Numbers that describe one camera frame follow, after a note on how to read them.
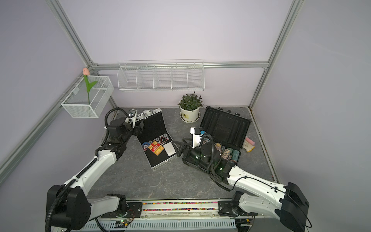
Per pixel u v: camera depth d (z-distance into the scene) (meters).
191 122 1.12
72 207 0.40
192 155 0.61
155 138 0.99
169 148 0.95
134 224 0.71
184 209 0.75
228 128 0.99
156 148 0.94
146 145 0.94
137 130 0.76
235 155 0.87
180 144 0.60
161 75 0.99
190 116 1.06
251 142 0.96
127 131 0.69
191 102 0.99
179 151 0.60
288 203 0.40
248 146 0.96
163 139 0.98
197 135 0.61
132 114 0.70
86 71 0.85
